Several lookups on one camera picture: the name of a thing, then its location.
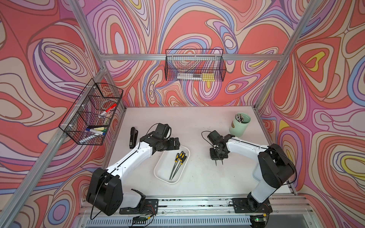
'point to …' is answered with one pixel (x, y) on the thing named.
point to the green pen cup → (239, 124)
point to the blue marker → (95, 131)
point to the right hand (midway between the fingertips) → (216, 161)
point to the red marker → (109, 109)
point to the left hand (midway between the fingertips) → (175, 145)
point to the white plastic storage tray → (164, 165)
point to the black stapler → (133, 137)
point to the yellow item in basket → (208, 77)
